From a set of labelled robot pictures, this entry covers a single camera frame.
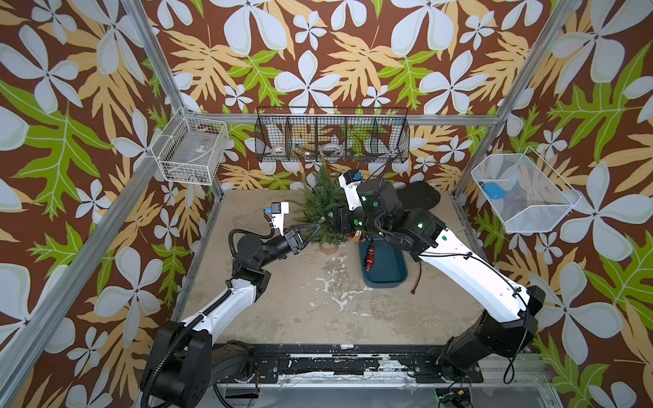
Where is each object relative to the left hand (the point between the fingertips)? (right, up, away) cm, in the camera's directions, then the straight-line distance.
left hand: (320, 226), depth 68 cm
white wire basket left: (-46, +27, +19) cm, 57 cm away
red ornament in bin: (+18, -13, +27) cm, 35 cm away
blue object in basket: (+60, +11, +18) cm, 63 cm away
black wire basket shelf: (+23, +35, +30) cm, 51 cm away
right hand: (+2, +4, -1) cm, 5 cm away
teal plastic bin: (+27, -17, +29) cm, 43 cm away
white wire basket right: (+67, +10, +14) cm, 70 cm away
